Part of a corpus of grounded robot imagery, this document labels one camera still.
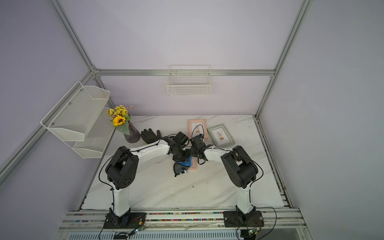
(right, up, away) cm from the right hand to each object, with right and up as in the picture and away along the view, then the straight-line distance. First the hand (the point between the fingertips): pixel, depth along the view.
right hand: (195, 153), depth 100 cm
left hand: (-5, -3, -8) cm, 10 cm away
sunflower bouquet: (-44, +23, -14) cm, 51 cm away
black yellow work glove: (-33, +11, +6) cm, 36 cm away
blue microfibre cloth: (-4, -4, -12) cm, 14 cm away
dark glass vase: (-42, +12, +1) cm, 44 cm away
